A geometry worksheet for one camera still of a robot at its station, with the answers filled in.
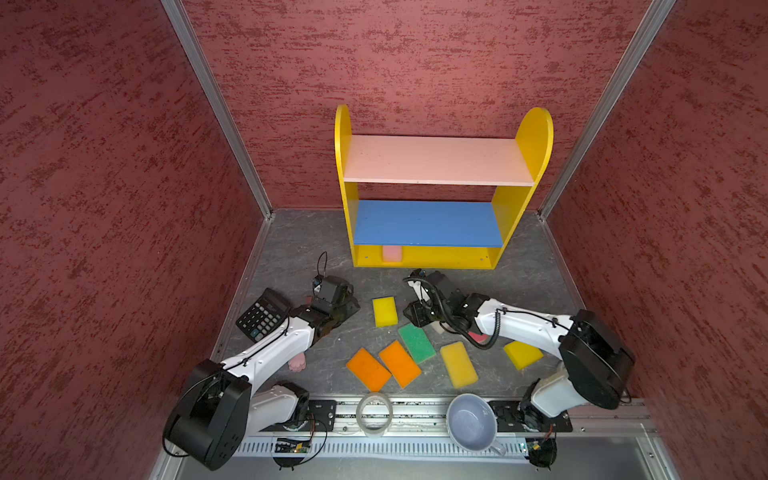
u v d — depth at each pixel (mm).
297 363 793
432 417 759
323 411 744
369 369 812
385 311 904
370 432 697
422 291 683
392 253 1065
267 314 897
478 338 582
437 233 926
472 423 724
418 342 852
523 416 664
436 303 659
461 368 815
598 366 434
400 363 814
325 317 641
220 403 402
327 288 668
